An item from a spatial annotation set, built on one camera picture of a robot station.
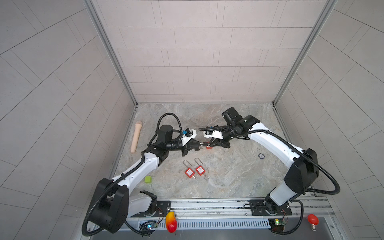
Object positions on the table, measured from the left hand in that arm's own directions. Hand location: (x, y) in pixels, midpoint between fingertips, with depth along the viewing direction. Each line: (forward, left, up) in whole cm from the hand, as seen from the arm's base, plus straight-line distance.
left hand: (201, 143), depth 74 cm
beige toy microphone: (+17, +42, -15) cm, 48 cm away
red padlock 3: (-8, +1, -17) cm, 19 cm away
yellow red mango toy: (-31, +13, -14) cm, 37 cm away
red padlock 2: (-9, +7, -16) cm, 20 cm away
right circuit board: (-32, -35, -18) cm, 51 cm away
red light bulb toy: (-31, -51, -15) cm, 61 cm away
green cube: (-13, +28, -15) cm, 35 cm away
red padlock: (+6, -5, -18) cm, 19 cm away
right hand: (+1, -4, -1) cm, 5 cm away
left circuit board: (-33, +22, -14) cm, 42 cm away
